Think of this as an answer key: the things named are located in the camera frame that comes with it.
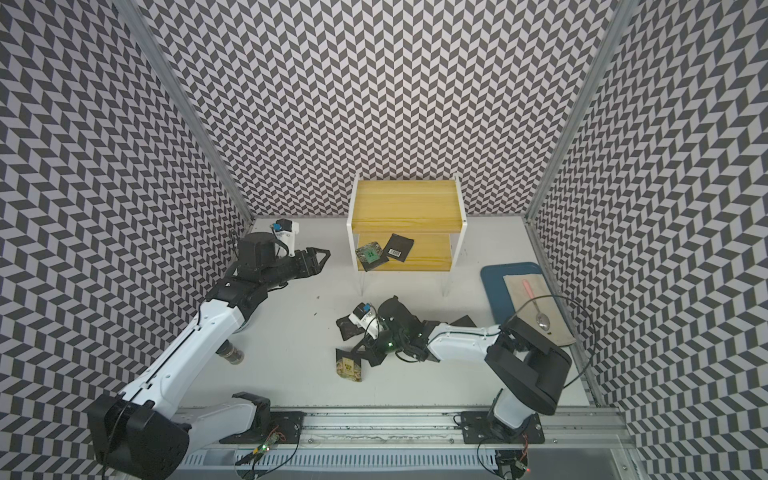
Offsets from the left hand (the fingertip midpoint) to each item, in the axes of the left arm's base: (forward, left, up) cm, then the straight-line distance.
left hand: (321, 257), depth 77 cm
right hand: (-20, -9, -18) cm, 28 cm away
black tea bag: (-10, -5, -23) cm, 25 cm away
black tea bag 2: (+10, -20, -8) cm, 24 cm away
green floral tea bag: (+7, -12, -8) cm, 16 cm away
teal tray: (+3, -53, -23) cm, 58 cm away
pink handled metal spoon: (-6, -65, -25) cm, 70 cm away
